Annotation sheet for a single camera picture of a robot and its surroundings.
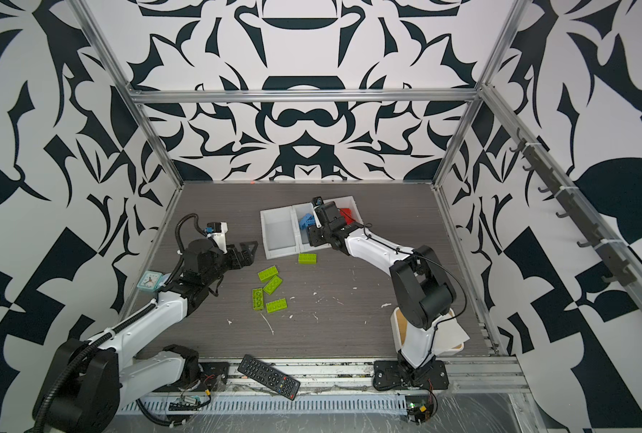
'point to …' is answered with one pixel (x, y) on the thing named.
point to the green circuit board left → (186, 403)
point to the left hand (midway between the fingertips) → (245, 239)
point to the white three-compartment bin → (282, 234)
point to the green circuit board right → (419, 408)
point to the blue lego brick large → (307, 220)
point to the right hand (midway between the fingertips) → (315, 226)
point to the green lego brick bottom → (276, 306)
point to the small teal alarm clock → (150, 280)
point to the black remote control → (269, 376)
